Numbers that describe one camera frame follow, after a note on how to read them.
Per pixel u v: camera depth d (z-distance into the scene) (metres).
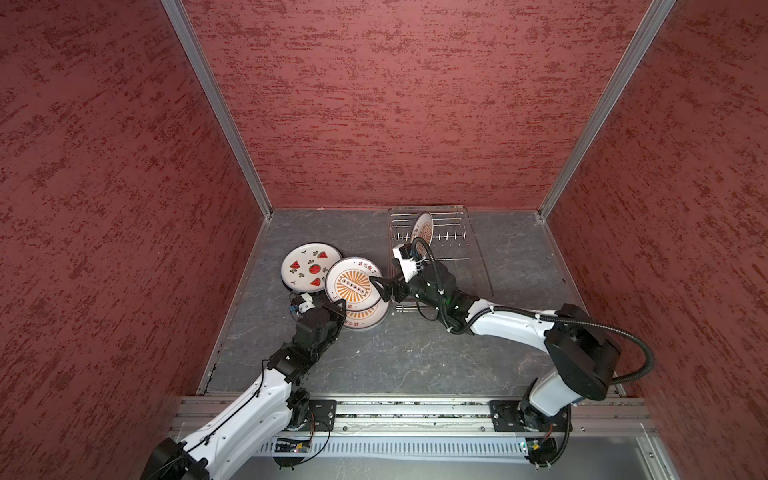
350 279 0.87
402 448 0.77
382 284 0.71
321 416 0.74
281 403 0.56
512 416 0.74
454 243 1.01
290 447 0.72
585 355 0.45
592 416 0.76
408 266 0.70
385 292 0.71
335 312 0.73
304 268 1.00
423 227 1.03
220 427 0.46
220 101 0.87
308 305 0.76
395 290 0.71
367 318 0.90
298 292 0.95
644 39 0.75
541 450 0.71
